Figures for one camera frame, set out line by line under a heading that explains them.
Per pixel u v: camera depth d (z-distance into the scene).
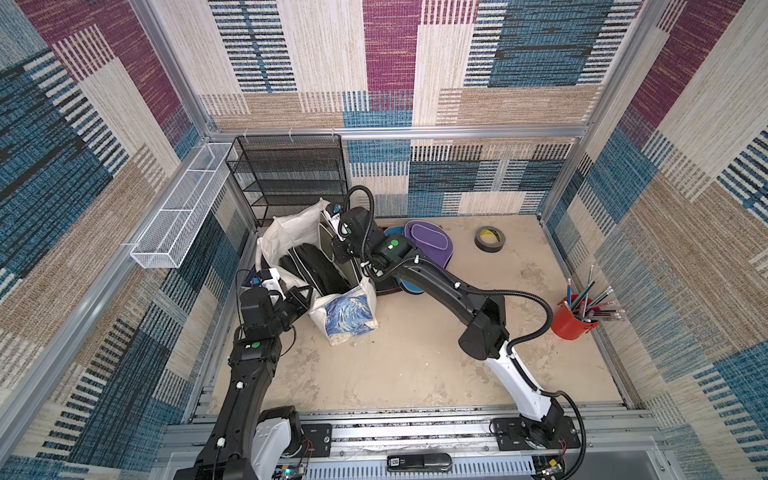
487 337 0.61
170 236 0.71
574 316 0.84
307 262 0.89
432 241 1.09
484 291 0.58
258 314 0.59
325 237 0.92
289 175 1.09
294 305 0.70
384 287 0.94
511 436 0.73
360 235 0.63
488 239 1.13
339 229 0.73
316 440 0.73
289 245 0.94
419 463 0.67
